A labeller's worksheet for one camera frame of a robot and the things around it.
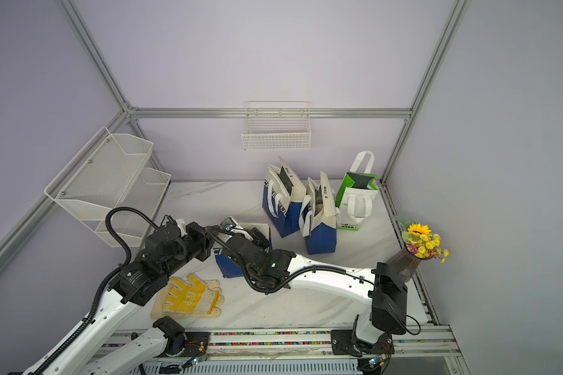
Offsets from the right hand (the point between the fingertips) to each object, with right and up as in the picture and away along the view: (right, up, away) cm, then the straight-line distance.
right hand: (250, 232), depth 74 cm
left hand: (-8, +2, -5) cm, 10 cm away
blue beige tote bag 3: (+23, +5, +2) cm, 23 cm away
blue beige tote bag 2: (+10, +13, +9) cm, 19 cm away
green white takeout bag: (+37, +14, +9) cm, 41 cm away
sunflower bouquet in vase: (+53, -3, -4) cm, 53 cm away
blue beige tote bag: (-10, -13, +9) cm, 19 cm away
